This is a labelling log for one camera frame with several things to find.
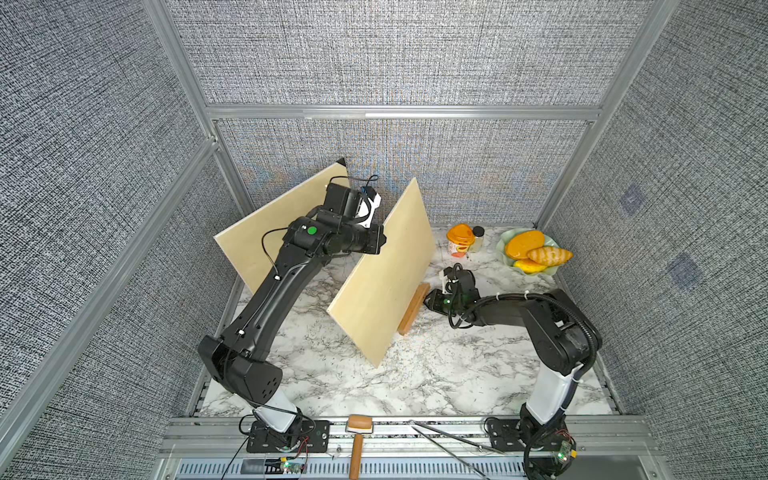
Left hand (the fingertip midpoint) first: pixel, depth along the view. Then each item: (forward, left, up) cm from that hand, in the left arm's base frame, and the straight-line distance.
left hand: (391, 234), depth 71 cm
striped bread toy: (+11, -54, -25) cm, 61 cm away
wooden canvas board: (-10, +2, -8) cm, 13 cm away
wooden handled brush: (-35, +9, -32) cm, 48 cm away
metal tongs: (-35, -4, -34) cm, 49 cm away
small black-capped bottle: (+20, -33, -28) cm, 47 cm away
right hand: (+2, -11, -31) cm, 33 cm away
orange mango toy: (+19, -48, -28) cm, 59 cm away
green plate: (+18, -42, -30) cm, 55 cm away
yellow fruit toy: (+10, -49, -29) cm, 58 cm away
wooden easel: (-3, -8, -28) cm, 29 cm away
